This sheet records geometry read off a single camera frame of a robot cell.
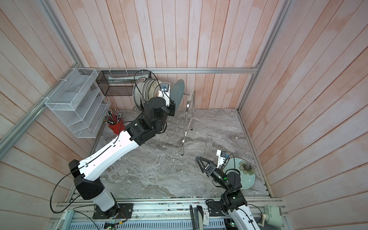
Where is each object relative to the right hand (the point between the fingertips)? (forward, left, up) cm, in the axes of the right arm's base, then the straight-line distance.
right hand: (198, 160), depth 72 cm
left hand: (+19, +15, +25) cm, 34 cm away
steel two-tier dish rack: (+27, +15, -18) cm, 36 cm away
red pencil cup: (+28, +55, -11) cm, 63 cm away
